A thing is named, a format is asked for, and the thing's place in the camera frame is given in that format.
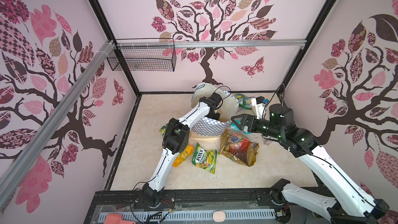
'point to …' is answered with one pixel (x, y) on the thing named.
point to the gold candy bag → (235, 145)
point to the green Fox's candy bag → (204, 158)
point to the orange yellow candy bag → (188, 151)
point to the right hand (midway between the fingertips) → (237, 118)
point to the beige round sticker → (218, 216)
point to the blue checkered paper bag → (210, 132)
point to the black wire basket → (143, 55)
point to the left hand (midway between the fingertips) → (211, 123)
